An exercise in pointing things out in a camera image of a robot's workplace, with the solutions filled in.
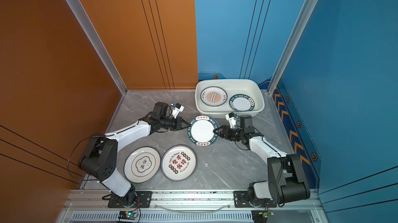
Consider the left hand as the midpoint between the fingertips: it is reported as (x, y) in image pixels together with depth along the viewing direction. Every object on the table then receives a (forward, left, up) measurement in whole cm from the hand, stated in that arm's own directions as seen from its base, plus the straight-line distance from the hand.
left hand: (190, 124), depth 85 cm
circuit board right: (-40, -34, -15) cm, 54 cm away
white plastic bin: (+38, -28, -7) cm, 48 cm away
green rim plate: (+27, -35, -13) cm, 46 cm away
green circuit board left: (-40, +27, -15) cm, 51 cm away
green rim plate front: (-3, -6, -2) cm, 7 cm away
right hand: (-3, -14, -3) cm, 15 cm away
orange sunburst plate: (+31, -14, -10) cm, 36 cm away
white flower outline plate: (-17, +27, -14) cm, 35 cm away
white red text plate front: (-16, +6, -14) cm, 22 cm away
